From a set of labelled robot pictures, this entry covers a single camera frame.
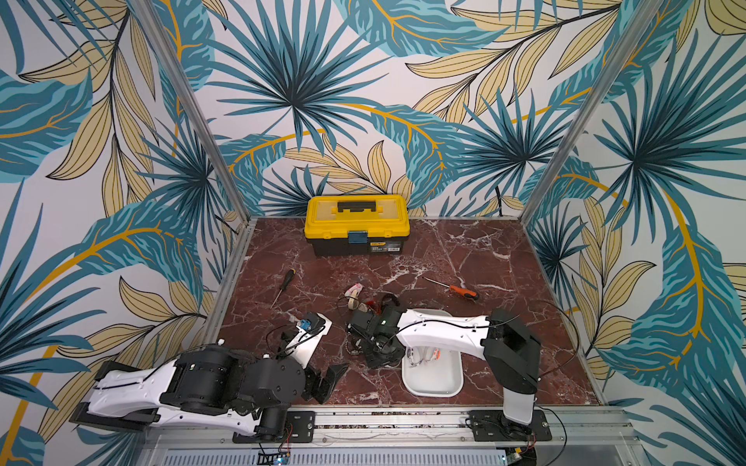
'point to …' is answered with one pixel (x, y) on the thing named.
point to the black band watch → (392, 297)
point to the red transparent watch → (373, 305)
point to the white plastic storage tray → (441, 378)
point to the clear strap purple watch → (414, 356)
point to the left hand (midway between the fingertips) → (327, 362)
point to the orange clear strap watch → (436, 354)
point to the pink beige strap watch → (353, 295)
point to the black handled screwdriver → (287, 282)
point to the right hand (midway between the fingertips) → (375, 360)
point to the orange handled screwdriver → (466, 293)
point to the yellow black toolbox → (356, 224)
